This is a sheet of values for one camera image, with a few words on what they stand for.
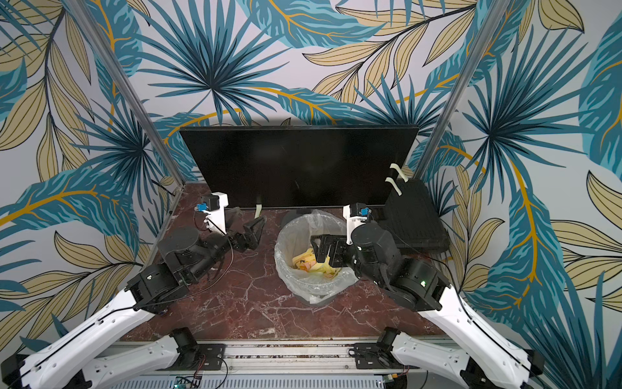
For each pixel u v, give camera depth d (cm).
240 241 53
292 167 90
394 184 77
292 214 111
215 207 50
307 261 88
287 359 74
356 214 52
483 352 38
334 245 52
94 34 72
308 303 66
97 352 42
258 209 86
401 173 71
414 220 97
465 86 84
